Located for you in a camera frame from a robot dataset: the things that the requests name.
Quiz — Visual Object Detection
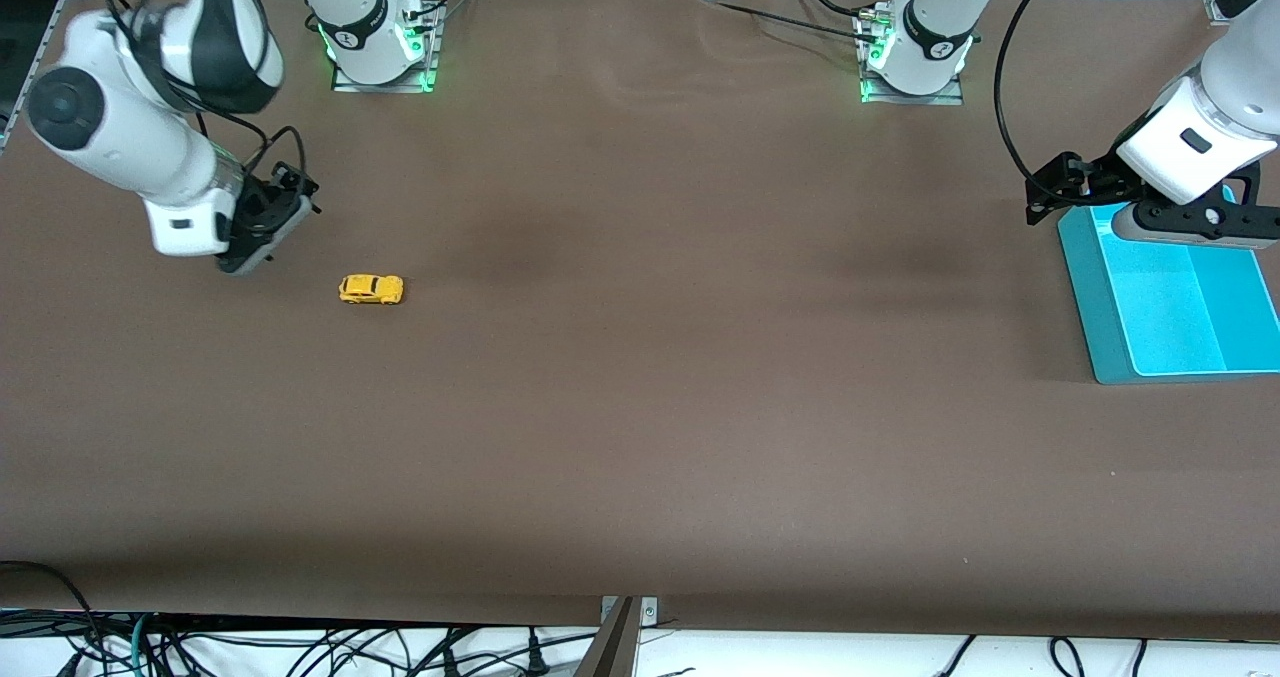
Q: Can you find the yellow beetle toy car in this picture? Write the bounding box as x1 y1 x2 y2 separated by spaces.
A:
338 274 405 306

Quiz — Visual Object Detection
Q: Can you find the teal plastic storage bin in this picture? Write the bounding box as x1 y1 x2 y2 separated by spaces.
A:
1057 185 1280 386

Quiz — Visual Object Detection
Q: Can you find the grey metal pole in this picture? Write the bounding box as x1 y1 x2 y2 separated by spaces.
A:
573 597 642 677

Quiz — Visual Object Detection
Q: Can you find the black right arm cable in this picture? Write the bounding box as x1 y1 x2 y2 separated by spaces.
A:
104 0 307 180

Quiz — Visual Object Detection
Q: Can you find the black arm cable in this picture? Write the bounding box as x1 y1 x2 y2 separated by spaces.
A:
992 0 1074 186
104 0 307 180

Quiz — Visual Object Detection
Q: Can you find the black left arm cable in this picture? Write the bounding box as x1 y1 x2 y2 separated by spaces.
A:
992 0 1074 186

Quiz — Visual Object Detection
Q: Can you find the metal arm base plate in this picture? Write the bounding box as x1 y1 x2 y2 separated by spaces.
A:
858 9 967 106
331 5 441 94

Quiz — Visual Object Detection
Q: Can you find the aluminium table edge rail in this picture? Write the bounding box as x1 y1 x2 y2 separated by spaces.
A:
0 0 98 150

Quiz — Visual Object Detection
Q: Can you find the short black table cable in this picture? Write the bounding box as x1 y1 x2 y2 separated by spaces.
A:
795 0 881 21

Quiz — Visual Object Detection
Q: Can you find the long black table cable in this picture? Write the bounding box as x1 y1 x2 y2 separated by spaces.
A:
700 0 887 48

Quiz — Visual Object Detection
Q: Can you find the thick black looped cable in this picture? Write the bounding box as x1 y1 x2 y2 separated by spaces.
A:
0 560 103 677

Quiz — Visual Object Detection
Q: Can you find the tangled black cable bundle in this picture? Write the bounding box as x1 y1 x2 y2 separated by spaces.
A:
150 620 601 677

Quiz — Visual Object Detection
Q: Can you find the small metal table bracket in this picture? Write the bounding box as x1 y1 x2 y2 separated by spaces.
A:
600 596 660 626

